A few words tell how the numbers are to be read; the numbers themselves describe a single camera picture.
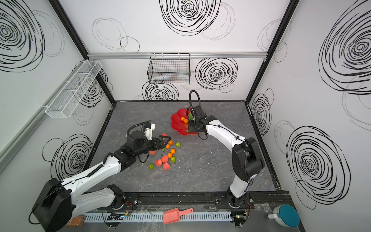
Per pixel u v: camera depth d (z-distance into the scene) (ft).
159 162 2.78
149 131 2.38
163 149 2.28
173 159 2.84
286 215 2.11
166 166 2.77
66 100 2.43
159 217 2.29
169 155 2.88
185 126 3.45
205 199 2.47
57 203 1.31
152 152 2.38
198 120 2.26
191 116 3.43
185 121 3.45
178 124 3.47
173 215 2.28
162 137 2.31
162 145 2.28
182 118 3.47
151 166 2.74
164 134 3.23
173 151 2.98
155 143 2.28
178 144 3.07
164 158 2.83
